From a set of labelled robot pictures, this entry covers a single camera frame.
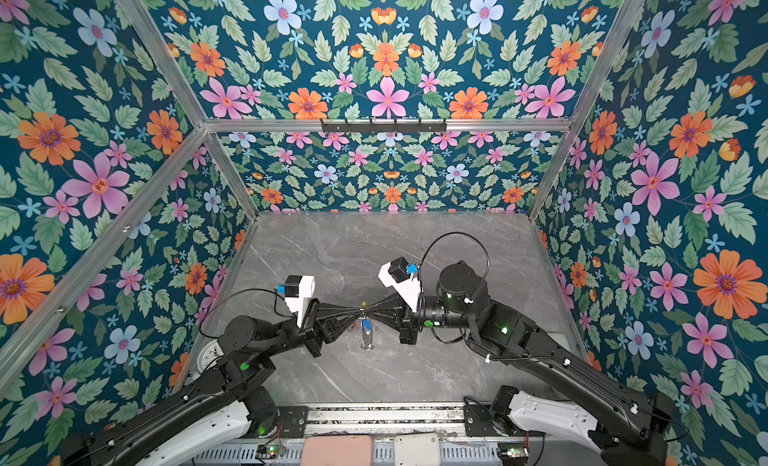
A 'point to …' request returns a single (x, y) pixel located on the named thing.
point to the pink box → (337, 450)
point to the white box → (421, 449)
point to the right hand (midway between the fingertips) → (368, 309)
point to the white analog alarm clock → (208, 353)
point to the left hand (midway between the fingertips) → (356, 317)
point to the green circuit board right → (513, 454)
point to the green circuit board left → (272, 451)
